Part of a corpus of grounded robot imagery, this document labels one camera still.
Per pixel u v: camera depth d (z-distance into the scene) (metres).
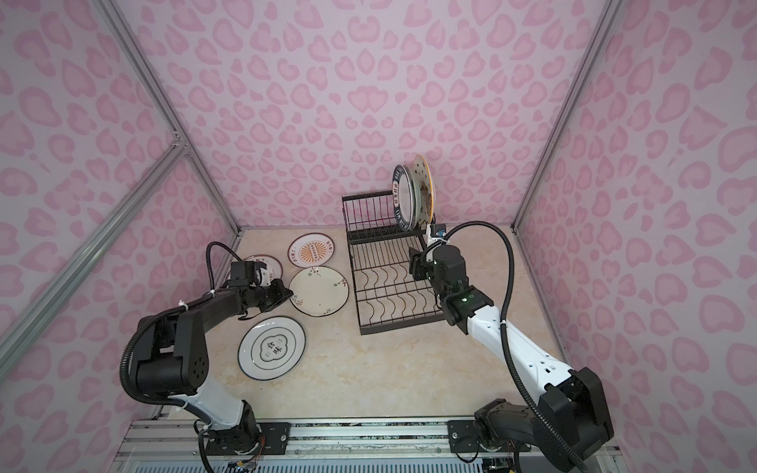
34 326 0.53
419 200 0.83
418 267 0.70
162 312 0.48
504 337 0.48
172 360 0.47
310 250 1.13
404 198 0.97
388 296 0.98
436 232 0.66
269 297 0.82
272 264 1.06
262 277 0.80
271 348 0.88
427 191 0.87
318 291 1.00
